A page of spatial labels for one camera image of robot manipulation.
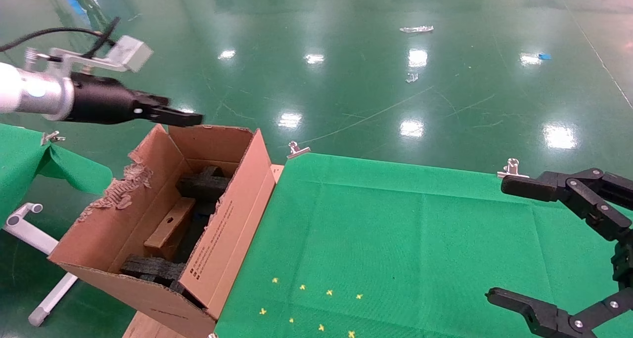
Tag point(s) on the long silver foil scrap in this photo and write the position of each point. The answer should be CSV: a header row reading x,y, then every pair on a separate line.
x,y
417,29

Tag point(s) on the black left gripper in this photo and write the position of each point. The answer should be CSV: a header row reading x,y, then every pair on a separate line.
x,y
99,101

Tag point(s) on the small silver foil scrap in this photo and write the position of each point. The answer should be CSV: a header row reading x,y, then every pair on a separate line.
x,y
412,77

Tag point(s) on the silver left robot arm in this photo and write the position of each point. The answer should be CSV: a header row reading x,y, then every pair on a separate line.
x,y
29,91

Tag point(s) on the small blue floor scrap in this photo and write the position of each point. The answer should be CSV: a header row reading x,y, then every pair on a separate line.
x,y
544,56

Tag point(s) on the large open cardboard carton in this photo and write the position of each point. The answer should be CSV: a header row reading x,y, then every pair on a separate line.
x,y
227,249

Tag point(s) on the white pipe table leg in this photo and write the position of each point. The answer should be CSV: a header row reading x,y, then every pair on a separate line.
x,y
34,236

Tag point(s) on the large green tablecloth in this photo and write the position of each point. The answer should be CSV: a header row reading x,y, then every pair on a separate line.
x,y
395,254

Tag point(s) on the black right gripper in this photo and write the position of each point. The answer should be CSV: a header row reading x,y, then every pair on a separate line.
x,y
625,261

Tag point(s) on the small green tablecloth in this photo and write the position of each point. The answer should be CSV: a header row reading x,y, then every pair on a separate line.
x,y
20,165

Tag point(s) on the black foam insert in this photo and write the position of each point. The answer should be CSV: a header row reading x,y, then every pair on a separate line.
x,y
205,187
153,269

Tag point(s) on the brown cardboard box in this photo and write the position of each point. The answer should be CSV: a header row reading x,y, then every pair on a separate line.
x,y
170,224

